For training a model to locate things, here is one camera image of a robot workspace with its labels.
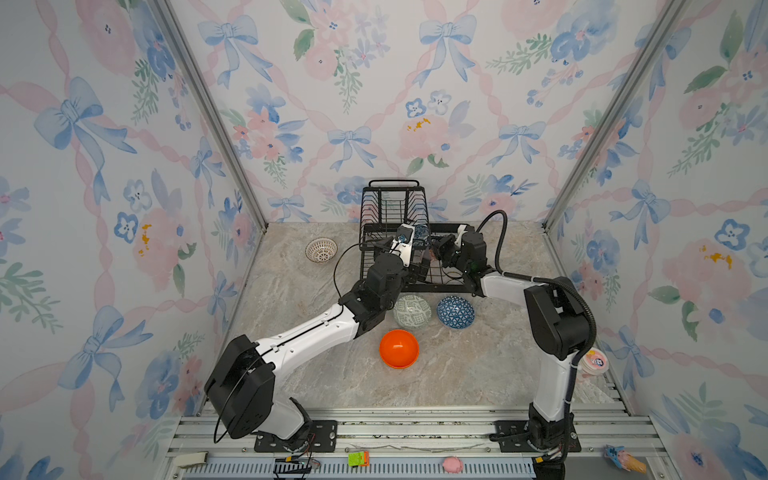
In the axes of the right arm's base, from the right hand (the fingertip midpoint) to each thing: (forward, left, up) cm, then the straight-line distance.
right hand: (425, 234), depth 95 cm
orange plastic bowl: (-32, +8, -14) cm, 36 cm away
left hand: (-15, +6, +13) cm, 21 cm away
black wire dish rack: (+13, +10, -7) cm, 18 cm away
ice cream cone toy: (-57, -43, -15) cm, 73 cm away
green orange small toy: (-58, +18, -14) cm, 62 cm away
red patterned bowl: (-3, -1, -6) cm, 7 cm away
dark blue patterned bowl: (-19, -10, -16) cm, 27 cm away
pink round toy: (-59, -4, -15) cm, 61 cm away
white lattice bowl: (+6, +37, -14) cm, 40 cm away
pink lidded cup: (-37, -42, -8) cm, 57 cm away
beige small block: (-59, +56, -14) cm, 83 cm away
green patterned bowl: (-19, +4, -16) cm, 25 cm away
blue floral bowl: (+11, 0, -12) cm, 16 cm away
